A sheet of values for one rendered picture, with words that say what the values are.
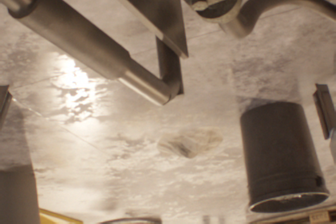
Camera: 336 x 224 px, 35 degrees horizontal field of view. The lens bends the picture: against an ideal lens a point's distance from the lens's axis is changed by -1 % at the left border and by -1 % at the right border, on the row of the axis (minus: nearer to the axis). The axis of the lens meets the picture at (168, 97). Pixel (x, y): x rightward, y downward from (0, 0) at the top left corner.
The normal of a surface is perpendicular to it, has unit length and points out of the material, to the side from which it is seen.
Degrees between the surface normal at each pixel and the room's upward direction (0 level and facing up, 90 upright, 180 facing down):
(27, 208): 95
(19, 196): 95
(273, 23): 0
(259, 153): 93
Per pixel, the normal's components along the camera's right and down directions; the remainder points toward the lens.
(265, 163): -0.59, -0.32
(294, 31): 0.11, 0.91
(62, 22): 0.76, 0.35
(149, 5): 0.89, -0.27
